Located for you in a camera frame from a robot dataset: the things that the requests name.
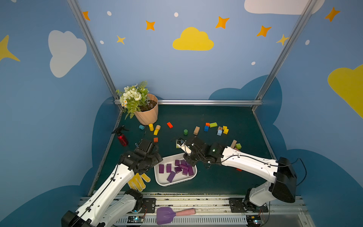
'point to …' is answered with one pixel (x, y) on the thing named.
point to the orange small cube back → (208, 124)
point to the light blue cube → (219, 133)
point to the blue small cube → (206, 128)
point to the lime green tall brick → (177, 146)
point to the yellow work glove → (137, 183)
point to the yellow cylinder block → (151, 126)
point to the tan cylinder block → (158, 127)
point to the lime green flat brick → (213, 125)
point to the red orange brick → (169, 125)
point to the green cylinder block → (185, 132)
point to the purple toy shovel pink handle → (165, 215)
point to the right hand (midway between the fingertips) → (188, 152)
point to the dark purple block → (177, 170)
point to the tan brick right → (233, 144)
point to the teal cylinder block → (142, 127)
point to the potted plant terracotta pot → (150, 116)
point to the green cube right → (238, 146)
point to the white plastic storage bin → (174, 169)
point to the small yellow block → (156, 132)
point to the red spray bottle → (120, 135)
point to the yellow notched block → (225, 129)
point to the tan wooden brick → (196, 130)
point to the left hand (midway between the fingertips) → (158, 160)
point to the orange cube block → (156, 140)
